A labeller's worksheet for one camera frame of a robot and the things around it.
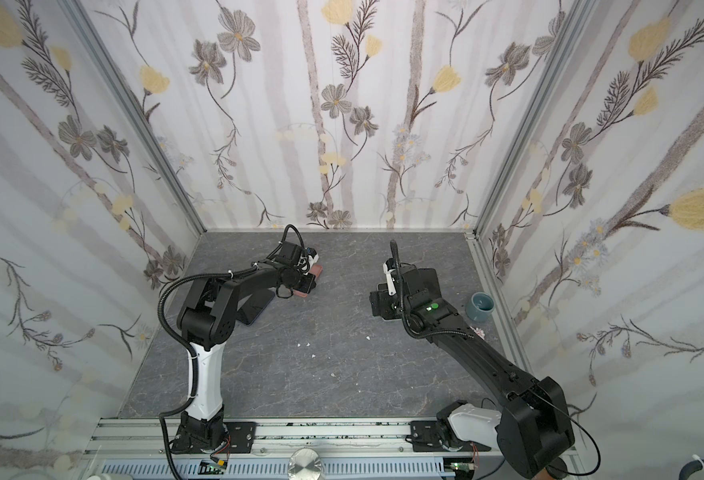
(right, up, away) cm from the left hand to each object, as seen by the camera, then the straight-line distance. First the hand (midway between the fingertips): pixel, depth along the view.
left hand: (311, 276), depth 104 cm
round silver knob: (+6, -35, -46) cm, 58 cm away
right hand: (+23, -2, -22) cm, 32 cm away
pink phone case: (+2, +2, 0) cm, 3 cm away
